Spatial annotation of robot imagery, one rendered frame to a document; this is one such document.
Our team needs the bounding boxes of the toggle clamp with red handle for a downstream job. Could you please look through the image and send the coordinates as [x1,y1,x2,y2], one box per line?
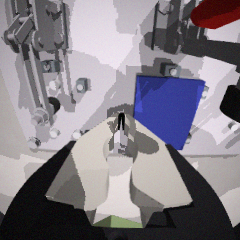
[1,0,69,127]

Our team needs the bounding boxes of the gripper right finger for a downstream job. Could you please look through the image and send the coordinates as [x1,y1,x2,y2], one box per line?
[121,112,236,240]

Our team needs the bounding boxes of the blue plate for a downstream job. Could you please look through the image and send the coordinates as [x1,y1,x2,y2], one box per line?
[132,73,206,150]

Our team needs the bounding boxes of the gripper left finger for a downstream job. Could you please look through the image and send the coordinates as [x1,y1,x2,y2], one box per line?
[0,112,122,240]

